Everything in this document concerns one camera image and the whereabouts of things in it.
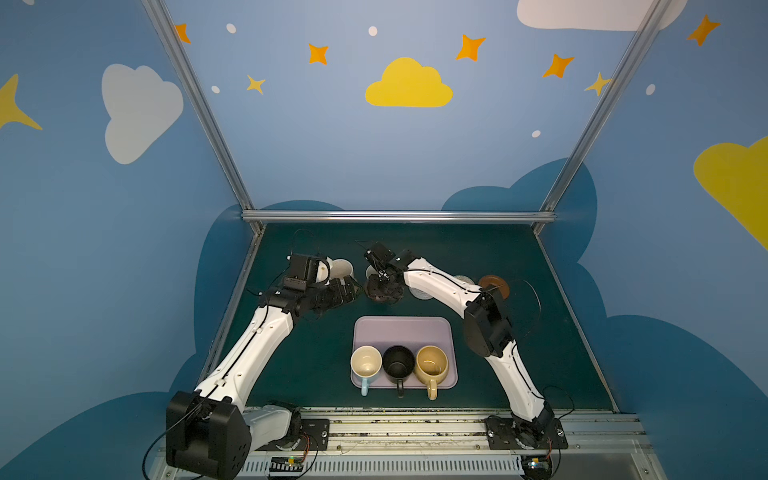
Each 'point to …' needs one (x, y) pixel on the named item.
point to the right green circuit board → (536, 466)
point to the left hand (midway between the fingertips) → (349, 291)
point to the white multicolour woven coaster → (464, 278)
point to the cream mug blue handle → (365, 362)
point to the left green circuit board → (286, 466)
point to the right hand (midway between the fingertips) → (377, 292)
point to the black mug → (398, 361)
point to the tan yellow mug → (431, 367)
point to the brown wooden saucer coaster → (488, 280)
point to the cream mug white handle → (339, 268)
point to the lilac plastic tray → (383, 332)
